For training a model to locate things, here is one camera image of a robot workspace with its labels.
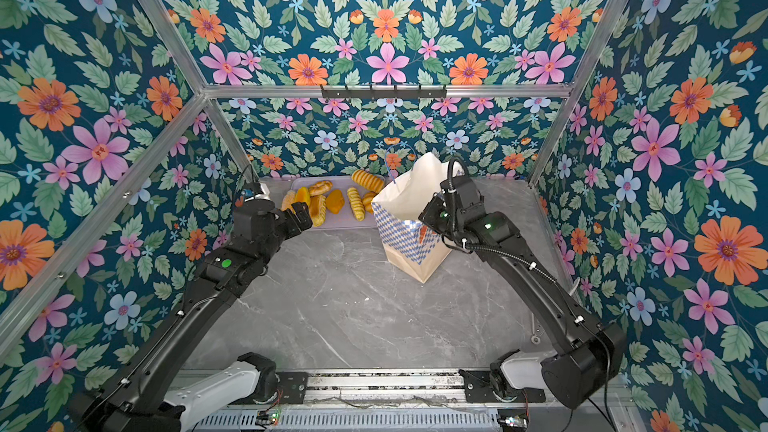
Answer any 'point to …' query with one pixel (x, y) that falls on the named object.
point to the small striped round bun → (367, 198)
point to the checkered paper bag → (415, 245)
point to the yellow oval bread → (302, 196)
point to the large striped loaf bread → (371, 182)
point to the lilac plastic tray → (345, 219)
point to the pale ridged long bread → (356, 203)
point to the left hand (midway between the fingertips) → (297, 203)
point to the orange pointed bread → (335, 201)
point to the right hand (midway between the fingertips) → (419, 210)
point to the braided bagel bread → (320, 188)
